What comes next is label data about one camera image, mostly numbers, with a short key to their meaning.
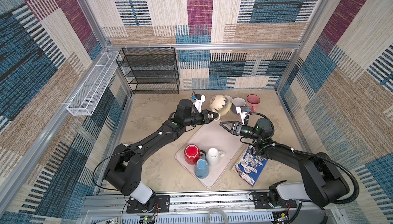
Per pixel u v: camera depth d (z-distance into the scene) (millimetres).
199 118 705
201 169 756
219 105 742
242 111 738
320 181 425
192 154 796
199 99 728
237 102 1051
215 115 764
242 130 712
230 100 1018
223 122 743
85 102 707
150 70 1087
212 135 953
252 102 997
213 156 777
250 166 822
